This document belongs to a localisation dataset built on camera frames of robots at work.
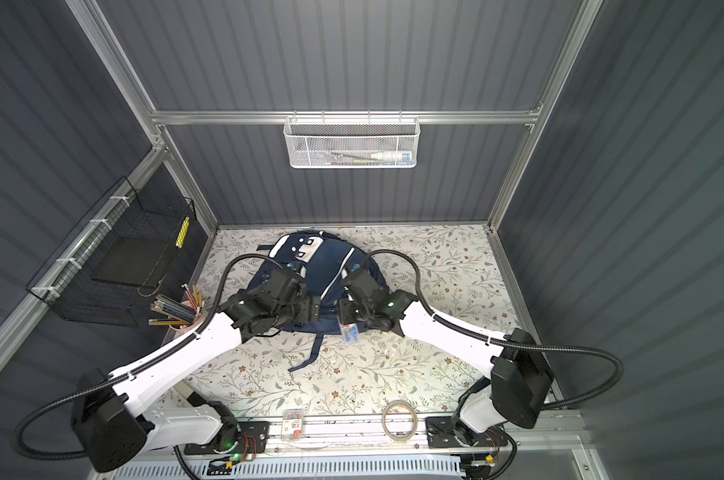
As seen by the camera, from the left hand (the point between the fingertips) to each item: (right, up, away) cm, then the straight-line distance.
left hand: (306, 301), depth 80 cm
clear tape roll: (+21, -30, -7) cm, 37 cm away
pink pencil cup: (-36, -5, +5) cm, 37 cm away
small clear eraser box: (-2, -30, -7) cm, 31 cm away
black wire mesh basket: (-46, +11, -6) cm, 48 cm away
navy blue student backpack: (+2, +11, +13) cm, 17 cm away
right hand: (+10, -2, -1) cm, 10 cm away
